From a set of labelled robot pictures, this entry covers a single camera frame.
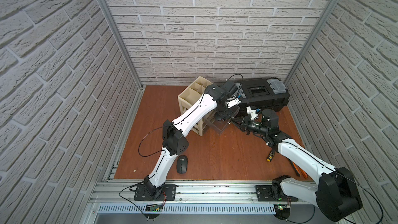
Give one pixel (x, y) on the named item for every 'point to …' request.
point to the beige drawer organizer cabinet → (189, 96)
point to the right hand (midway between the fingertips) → (232, 120)
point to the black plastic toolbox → (265, 94)
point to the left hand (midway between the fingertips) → (228, 110)
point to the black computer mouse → (182, 164)
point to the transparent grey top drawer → (210, 122)
